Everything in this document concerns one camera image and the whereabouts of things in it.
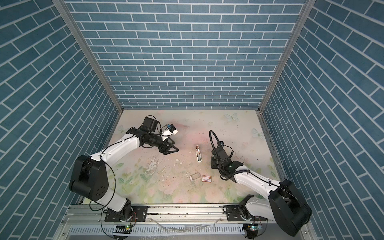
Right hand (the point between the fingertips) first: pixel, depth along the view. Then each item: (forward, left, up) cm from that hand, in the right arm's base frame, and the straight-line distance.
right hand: (213, 156), depth 88 cm
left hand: (+1, +22, +9) cm, 24 cm away
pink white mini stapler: (+3, +9, -3) cm, 10 cm away
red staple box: (-12, +3, -5) cm, 13 cm away
